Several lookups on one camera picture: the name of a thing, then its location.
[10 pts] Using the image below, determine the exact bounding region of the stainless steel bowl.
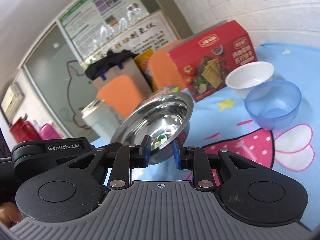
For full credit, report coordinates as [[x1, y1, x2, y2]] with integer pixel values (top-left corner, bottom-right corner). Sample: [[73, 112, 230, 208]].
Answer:
[[110, 92, 194, 165]]

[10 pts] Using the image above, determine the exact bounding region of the white ceramic bowl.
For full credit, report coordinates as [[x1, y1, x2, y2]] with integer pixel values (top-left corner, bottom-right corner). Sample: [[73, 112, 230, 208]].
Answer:
[[225, 61, 274, 99]]

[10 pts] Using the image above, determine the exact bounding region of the blue plastic bowl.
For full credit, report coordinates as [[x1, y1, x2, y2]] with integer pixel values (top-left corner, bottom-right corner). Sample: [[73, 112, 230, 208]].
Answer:
[[245, 80, 302, 130]]

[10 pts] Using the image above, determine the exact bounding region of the operator hand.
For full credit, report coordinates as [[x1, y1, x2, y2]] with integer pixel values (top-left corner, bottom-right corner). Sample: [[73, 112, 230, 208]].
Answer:
[[0, 202, 23, 228]]

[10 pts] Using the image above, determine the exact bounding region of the blue cartoon tablecloth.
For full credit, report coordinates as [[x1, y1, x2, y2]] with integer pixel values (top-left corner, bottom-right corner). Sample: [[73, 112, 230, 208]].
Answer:
[[89, 42, 320, 231]]

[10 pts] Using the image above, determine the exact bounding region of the white travel tumbler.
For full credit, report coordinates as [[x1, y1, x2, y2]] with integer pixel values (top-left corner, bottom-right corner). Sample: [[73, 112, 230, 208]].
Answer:
[[81, 99, 124, 142]]

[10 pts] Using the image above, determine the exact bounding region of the orange chair left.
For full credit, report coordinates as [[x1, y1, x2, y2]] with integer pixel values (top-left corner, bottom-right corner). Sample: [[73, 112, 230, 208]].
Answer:
[[97, 75, 144, 119]]

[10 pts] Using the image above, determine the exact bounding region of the orange chair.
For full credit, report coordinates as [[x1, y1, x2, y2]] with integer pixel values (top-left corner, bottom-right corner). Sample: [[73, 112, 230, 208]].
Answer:
[[148, 40, 186, 90], [97, 75, 144, 119]]

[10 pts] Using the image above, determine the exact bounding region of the green instant noodle bowl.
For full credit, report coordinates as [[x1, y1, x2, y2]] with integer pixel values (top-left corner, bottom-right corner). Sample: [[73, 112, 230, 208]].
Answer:
[[138, 85, 181, 106]]

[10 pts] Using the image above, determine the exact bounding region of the pink thermos bottle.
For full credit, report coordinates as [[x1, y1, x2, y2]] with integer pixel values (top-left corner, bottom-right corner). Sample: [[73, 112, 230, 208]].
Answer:
[[39, 124, 61, 140]]

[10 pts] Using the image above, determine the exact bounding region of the orange chair right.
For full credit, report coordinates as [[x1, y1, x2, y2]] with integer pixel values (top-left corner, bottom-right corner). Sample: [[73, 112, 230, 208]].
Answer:
[[148, 40, 186, 90]]

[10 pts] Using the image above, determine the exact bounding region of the brown paper bag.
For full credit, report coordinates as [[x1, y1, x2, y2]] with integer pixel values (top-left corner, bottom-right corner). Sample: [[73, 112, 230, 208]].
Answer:
[[93, 58, 152, 96]]

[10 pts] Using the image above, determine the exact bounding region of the black cloth on bag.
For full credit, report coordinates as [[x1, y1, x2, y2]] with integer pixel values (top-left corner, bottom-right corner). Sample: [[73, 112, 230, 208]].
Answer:
[[85, 49, 138, 81]]

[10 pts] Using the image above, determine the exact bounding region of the red cracker box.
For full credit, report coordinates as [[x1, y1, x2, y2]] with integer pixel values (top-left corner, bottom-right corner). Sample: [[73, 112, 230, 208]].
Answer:
[[167, 20, 257, 102]]

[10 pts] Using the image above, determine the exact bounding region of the yellow snack bag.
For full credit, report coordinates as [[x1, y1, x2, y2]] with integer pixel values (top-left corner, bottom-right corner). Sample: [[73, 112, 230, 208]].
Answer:
[[133, 49, 158, 92]]

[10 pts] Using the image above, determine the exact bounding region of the red thermos jug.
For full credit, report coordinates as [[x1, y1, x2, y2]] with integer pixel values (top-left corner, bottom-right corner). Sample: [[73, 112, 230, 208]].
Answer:
[[9, 117, 41, 143]]

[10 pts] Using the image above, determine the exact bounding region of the white notice with calligraphy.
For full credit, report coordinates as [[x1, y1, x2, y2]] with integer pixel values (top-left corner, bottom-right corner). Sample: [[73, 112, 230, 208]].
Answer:
[[80, 9, 178, 69]]

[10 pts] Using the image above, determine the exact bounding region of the wall air conditioner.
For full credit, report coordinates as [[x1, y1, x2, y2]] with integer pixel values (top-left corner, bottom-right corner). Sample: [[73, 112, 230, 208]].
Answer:
[[1, 82, 24, 123]]

